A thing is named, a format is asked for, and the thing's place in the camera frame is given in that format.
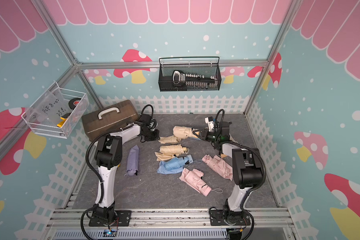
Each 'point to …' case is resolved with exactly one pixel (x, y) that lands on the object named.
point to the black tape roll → (73, 102)
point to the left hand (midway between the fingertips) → (159, 139)
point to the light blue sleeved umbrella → (174, 165)
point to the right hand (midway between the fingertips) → (193, 132)
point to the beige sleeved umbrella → (184, 132)
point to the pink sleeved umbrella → (193, 178)
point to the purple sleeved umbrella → (132, 166)
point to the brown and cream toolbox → (106, 119)
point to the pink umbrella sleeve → (220, 165)
